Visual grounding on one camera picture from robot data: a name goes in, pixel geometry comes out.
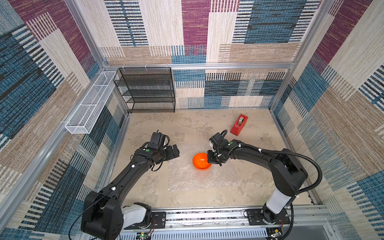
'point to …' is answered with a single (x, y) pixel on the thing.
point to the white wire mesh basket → (83, 119)
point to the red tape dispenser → (239, 125)
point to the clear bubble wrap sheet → (183, 176)
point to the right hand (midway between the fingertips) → (210, 162)
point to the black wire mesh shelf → (146, 89)
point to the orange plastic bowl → (200, 161)
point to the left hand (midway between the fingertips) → (173, 153)
